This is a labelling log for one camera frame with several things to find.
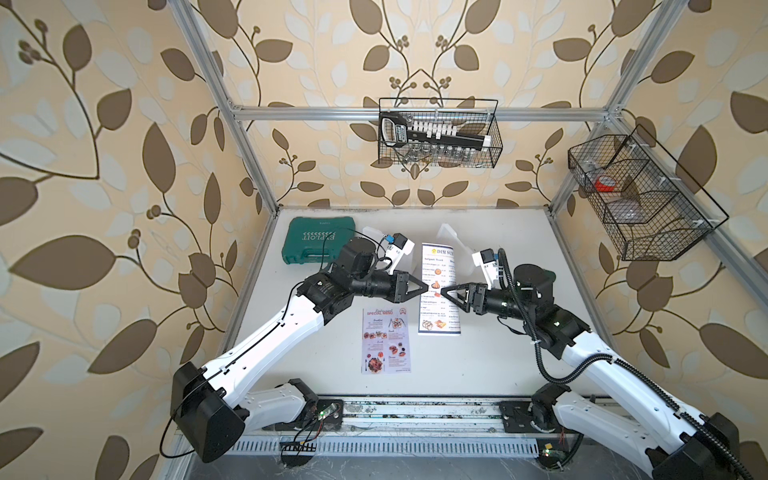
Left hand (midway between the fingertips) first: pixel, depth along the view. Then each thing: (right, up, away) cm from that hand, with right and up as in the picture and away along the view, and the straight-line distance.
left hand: (423, 285), depth 66 cm
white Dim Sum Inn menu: (+3, -7, +1) cm, 8 cm away
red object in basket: (+52, +25, +15) cm, 59 cm away
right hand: (+6, -3, +5) cm, 8 cm away
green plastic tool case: (-36, +10, +39) cm, 54 cm away
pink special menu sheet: (-9, -21, +21) cm, 31 cm away
